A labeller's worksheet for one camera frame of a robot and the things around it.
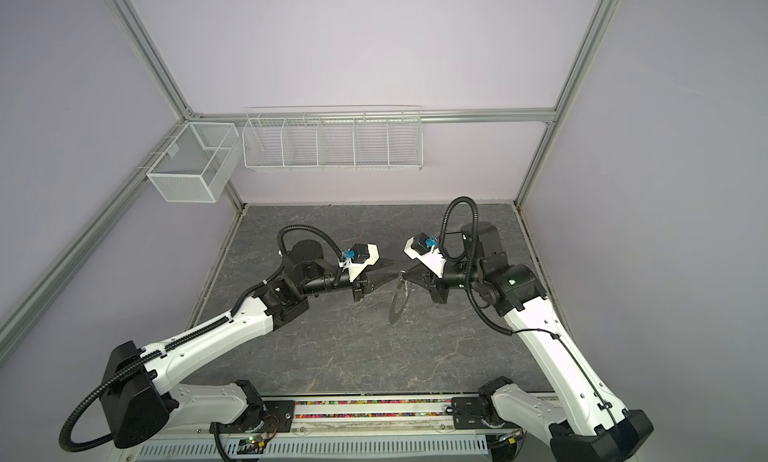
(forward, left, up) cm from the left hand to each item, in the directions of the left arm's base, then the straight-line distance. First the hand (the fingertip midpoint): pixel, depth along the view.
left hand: (394, 272), depth 65 cm
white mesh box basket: (+48, +63, -5) cm, 80 cm away
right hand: (0, -3, -1) cm, 4 cm away
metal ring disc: (-3, -2, -2) cm, 4 cm away
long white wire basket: (+54, +17, -1) cm, 57 cm away
